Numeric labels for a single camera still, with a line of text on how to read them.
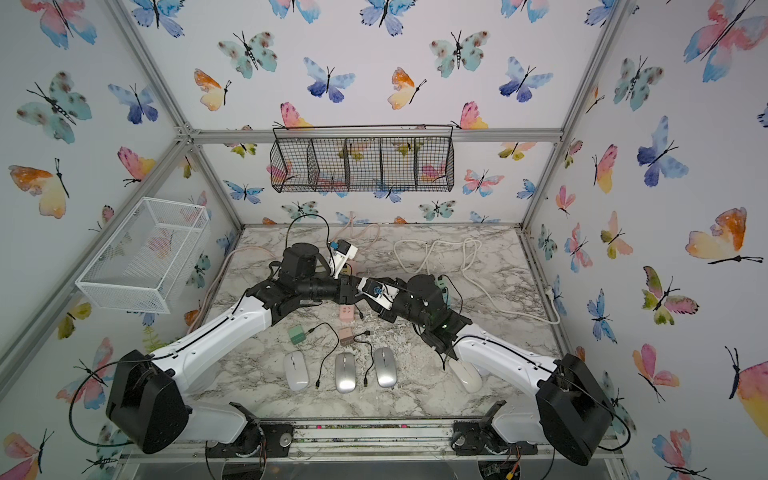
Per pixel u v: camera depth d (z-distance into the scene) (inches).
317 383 32.5
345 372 32.8
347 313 36.8
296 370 33.0
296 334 35.5
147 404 15.9
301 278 24.4
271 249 45.3
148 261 33.0
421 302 23.1
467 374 32.0
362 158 38.5
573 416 16.1
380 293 24.8
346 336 35.2
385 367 33.3
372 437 29.9
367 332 36.2
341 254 27.4
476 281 41.1
